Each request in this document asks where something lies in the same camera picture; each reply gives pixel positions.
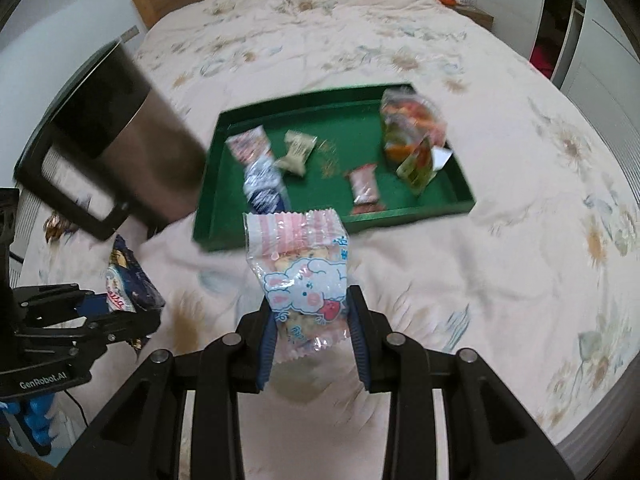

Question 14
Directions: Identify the white wardrobe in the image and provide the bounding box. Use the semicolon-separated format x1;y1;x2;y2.
471;0;639;178

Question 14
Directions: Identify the navy Danisa cookie packet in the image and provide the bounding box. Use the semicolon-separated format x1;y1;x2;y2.
105;234;166;326

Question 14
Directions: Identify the white blue long snack packet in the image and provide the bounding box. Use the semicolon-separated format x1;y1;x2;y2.
226;126;290;214

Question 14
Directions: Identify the dark brown box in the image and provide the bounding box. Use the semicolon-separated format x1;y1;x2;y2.
14;40;206;240

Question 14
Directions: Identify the green tray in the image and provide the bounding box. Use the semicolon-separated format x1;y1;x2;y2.
192;84;475;252

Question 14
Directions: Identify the wall switch plate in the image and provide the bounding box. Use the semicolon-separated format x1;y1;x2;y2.
119;25;140;44

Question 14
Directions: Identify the beige sugar-free snack packet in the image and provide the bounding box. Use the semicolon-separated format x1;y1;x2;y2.
276;130;317;178

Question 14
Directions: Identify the black cable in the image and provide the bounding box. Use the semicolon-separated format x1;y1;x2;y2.
62;389;91;428

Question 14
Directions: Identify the pink bunny snack packet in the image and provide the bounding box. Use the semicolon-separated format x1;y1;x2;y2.
244;209;349;363

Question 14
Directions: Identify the colourful dried fruit bag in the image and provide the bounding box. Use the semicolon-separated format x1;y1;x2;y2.
380;87;447;196

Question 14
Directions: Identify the wooden nightstand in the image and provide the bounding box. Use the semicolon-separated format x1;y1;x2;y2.
438;0;494;32

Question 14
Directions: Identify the red clear snack packet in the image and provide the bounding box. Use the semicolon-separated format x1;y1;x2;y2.
346;164;385;214

